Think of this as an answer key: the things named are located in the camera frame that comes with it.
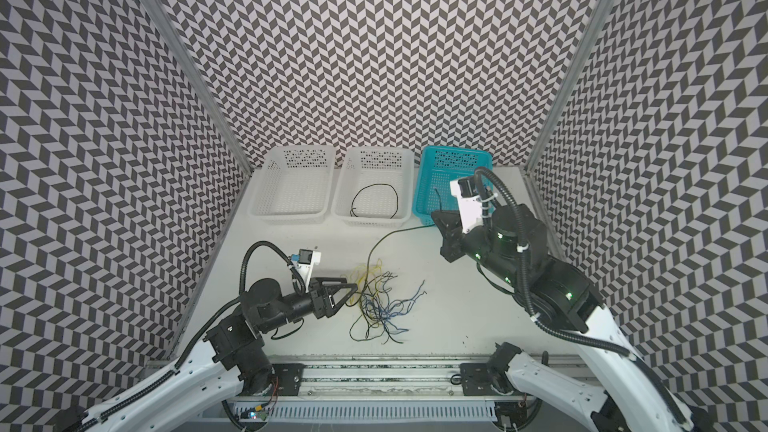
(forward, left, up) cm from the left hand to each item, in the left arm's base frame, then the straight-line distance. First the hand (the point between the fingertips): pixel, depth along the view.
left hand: (352, 288), depth 68 cm
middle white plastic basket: (+46, -1, -18) cm, 50 cm away
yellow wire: (+10, 0, -17) cm, 19 cm away
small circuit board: (-22, +22, -17) cm, 36 cm away
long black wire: (+45, 0, -16) cm, 48 cm away
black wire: (+1, -5, +12) cm, 13 cm away
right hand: (+7, -19, +19) cm, 28 cm away
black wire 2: (-4, -2, -18) cm, 19 cm away
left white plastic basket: (+48, +29, -19) cm, 59 cm away
